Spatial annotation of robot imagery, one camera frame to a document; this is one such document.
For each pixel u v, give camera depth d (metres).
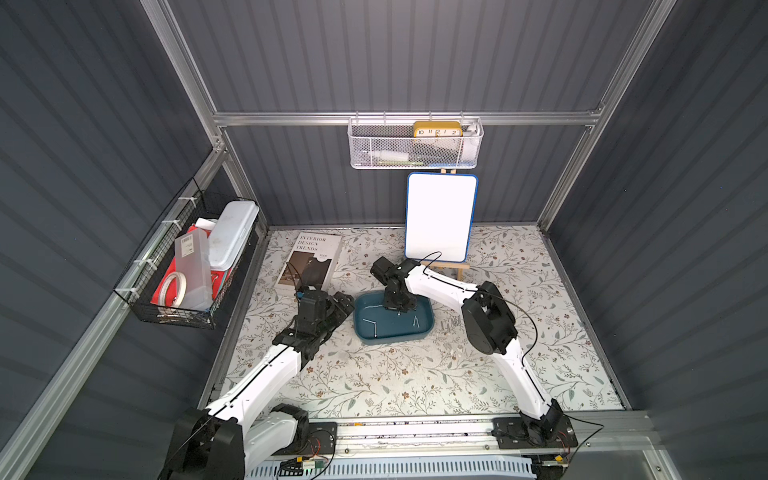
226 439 0.39
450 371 0.85
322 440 0.73
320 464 0.70
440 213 0.91
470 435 0.75
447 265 1.02
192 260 0.68
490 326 0.59
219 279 0.69
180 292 0.62
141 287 0.61
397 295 0.84
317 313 0.66
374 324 0.94
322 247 1.10
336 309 0.75
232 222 0.76
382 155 0.91
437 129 0.87
